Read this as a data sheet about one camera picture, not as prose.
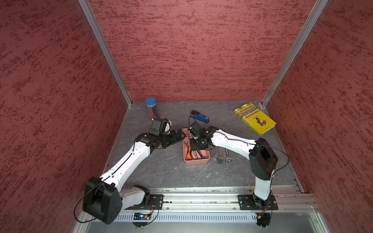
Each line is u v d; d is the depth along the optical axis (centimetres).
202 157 90
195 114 110
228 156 92
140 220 72
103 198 39
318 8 71
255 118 107
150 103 95
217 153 92
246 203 74
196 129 69
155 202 74
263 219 68
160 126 61
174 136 70
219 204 74
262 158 48
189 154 89
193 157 90
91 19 75
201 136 69
